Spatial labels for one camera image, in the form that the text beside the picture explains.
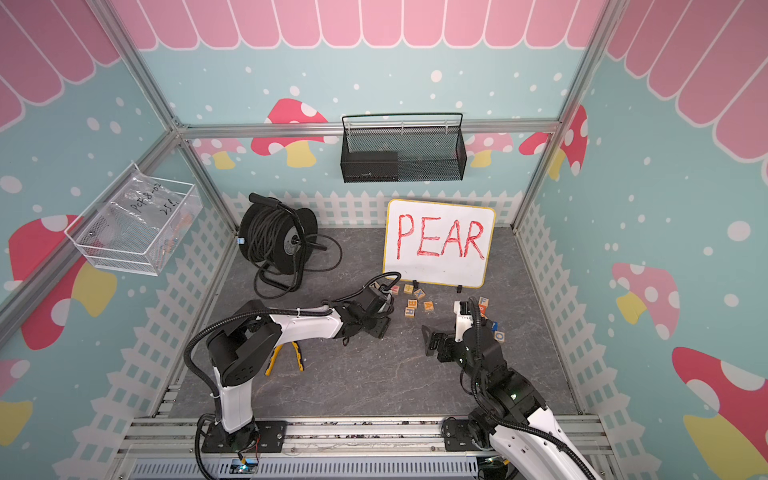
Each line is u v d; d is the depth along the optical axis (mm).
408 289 1017
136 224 723
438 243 969
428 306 969
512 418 496
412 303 971
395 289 822
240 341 531
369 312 748
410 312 952
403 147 943
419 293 997
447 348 646
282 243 920
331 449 730
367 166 877
